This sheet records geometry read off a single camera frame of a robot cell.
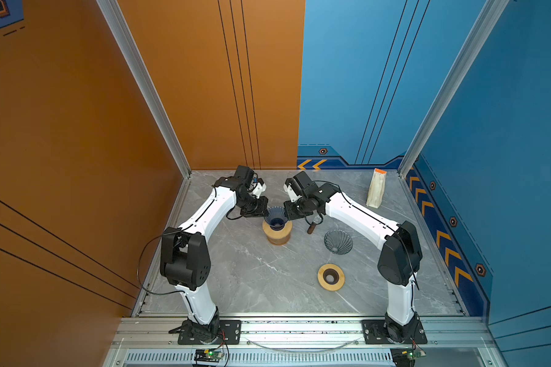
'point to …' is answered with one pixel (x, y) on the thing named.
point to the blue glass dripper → (276, 217)
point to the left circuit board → (207, 355)
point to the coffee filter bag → (375, 195)
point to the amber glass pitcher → (278, 235)
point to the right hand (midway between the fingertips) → (284, 213)
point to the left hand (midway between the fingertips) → (268, 211)
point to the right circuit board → (405, 356)
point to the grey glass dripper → (338, 241)
